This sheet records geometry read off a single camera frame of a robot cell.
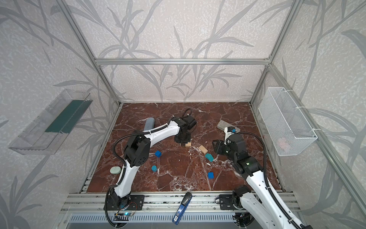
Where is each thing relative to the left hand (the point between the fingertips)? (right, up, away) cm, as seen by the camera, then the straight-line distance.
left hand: (188, 138), depth 94 cm
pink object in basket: (+50, +1, -22) cm, 54 cm away
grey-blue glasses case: (-29, +9, +10) cm, 32 cm away
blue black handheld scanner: (-2, -30, -25) cm, 39 cm away
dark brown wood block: (-3, -4, 0) cm, 5 cm away
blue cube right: (+14, -19, -12) cm, 27 cm away
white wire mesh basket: (+45, +9, -33) cm, 56 cm away
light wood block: (0, -4, -1) cm, 4 cm away
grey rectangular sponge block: (+24, +8, +8) cm, 27 cm away
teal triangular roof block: (+14, -11, -6) cm, 18 cm away
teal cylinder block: (-20, -16, -11) cm, 28 cm away
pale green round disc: (-43, -17, -12) cm, 47 cm away
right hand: (+15, +3, -16) cm, 23 cm away
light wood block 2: (+10, -7, -1) cm, 12 cm away
